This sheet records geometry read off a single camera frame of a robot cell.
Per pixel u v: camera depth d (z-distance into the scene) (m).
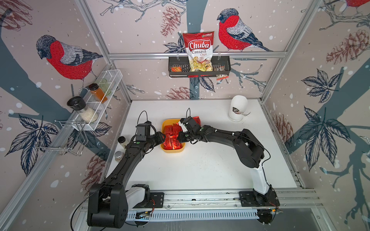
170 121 1.01
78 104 0.59
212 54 0.86
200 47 0.81
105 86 0.77
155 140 0.73
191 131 0.75
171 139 0.90
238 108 1.09
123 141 0.88
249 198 0.73
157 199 0.73
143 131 0.66
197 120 1.07
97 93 0.72
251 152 0.53
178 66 0.95
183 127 0.77
